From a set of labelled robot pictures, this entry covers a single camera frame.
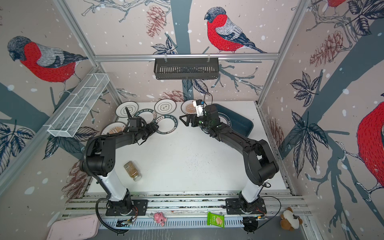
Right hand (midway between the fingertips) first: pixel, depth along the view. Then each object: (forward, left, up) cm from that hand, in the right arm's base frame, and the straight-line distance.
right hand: (184, 119), depth 84 cm
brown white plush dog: (-44, -52, -21) cm, 71 cm away
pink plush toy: (-46, +9, -19) cm, 50 cm away
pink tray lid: (-51, +45, -18) cm, 70 cm away
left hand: (+4, +22, -14) cm, 26 cm away
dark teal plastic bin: (+14, -37, -21) cm, 45 cm away
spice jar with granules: (-25, +29, -16) cm, 41 cm away
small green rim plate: (+20, +32, -20) cm, 43 cm away
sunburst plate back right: (+29, +2, -20) cm, 35 cm away
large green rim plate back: (+11, +16, -20) cm, 28 cm away
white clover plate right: (+29, +21, -19) cm, 41 cm away
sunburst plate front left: (+7, +55, -19) cm, 58 cm away
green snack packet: (-45, -18, -21) cm, 52 cm away
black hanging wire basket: (+42, +3, +7) cm, 43 cm away
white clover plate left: (+23, +56, -19) cm, 64 cm away
